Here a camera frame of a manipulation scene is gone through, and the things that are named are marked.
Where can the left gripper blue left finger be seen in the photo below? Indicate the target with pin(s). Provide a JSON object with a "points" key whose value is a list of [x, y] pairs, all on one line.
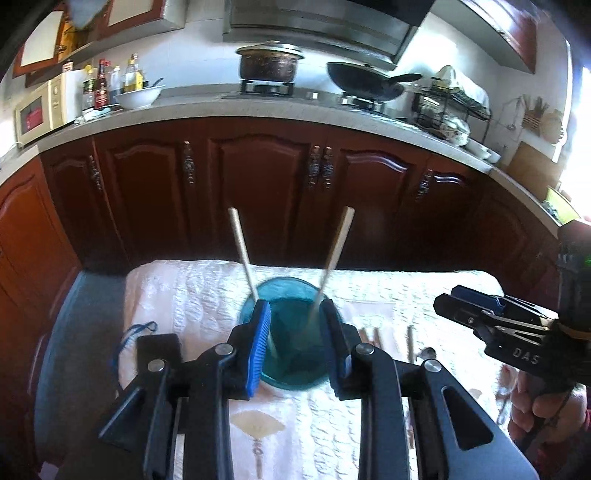
{"points": [[248, 341]]}

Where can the wall cabinet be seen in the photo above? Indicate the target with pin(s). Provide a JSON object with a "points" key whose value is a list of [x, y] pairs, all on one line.
{"points": [[74, 31], [506, 33]]}

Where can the hanging utensil basket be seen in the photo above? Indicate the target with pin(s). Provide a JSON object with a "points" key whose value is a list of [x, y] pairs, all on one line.
{"points": [[534, 109]]}

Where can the white bowl on counter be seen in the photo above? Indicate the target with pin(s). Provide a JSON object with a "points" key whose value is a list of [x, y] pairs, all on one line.
{"points": [[139, 98]]}

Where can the green basin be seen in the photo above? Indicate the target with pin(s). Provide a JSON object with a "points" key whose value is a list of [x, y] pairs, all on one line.
{"points": [[559, 207]]}

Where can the dark metal spoon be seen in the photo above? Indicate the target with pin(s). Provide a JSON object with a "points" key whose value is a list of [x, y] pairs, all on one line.
{"points": [[425, 354]]}

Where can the yellow oil bottle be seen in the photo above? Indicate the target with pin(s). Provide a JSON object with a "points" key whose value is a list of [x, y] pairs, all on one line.
{"points": [[133, 79]]}

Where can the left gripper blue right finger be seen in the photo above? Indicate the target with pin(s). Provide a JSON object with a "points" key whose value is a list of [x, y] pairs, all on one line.
{"points": [[339, 340]]}

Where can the dark wooden chopstick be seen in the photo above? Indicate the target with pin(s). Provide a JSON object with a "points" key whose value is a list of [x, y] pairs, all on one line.
{"points": [[410, 344], [372, 336]]}

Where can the gas stove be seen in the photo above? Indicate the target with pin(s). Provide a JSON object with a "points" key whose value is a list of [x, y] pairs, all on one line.
{"points": [[288, 91]]}

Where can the dark wood base cabinets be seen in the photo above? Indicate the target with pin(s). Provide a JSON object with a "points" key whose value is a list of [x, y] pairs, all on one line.
{"points": [[114, 200]]}

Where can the metal cooking pot with lid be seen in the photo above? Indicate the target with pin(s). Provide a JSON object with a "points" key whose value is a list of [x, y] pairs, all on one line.
{"points": [[270, 61]]}

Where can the red sauce bottle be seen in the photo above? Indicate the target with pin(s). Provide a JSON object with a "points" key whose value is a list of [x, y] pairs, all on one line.
{"points": [[101, 86]]}

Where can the black dish rack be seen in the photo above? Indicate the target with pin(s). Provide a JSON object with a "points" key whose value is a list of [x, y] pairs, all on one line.
{"points": [[430, 106]]}

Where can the wooden cutting board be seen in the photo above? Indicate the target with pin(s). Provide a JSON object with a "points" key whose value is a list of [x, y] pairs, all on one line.
{"points": [[534, 171]]}

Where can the person's right hand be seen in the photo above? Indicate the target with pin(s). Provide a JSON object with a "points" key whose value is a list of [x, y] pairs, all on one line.
{"points": [[571, 427]]}

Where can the white bowl near rack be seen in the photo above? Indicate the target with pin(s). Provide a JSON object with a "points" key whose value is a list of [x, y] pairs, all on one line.
{"points": [[482, 152]]}

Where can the cream microwave oven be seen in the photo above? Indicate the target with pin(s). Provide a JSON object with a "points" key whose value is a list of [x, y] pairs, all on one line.
{"points": [[54, 104]]}

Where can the right upper wall cabinet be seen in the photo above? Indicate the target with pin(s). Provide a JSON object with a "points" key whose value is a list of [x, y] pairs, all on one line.
{"points": [[506, 33]]}

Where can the white quilted table cloth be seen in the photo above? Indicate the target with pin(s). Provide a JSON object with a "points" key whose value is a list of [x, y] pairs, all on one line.
{"points": [[295, 427]]}

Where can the floral ceramic tureen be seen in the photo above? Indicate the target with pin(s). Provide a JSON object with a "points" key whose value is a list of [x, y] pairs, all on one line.
{"points": [[454, 130]]}

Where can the black wok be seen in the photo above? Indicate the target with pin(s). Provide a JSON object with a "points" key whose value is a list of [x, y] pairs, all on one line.
{"points": [[368, 83]]}

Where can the range hood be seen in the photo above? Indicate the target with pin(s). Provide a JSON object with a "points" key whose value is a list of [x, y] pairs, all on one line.
{"points": [[376, 33]]}

